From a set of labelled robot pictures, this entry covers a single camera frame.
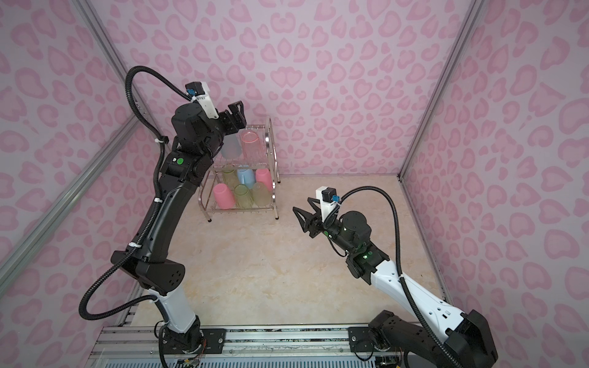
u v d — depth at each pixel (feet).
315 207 2.31
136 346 2.41
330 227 1.97
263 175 3.32
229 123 1.95
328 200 1.89
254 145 2.77
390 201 1.84
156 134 1.68
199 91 1.79
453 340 1.26
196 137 1.62
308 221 1.99
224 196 3.14
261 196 3.21
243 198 3.22
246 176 3.39
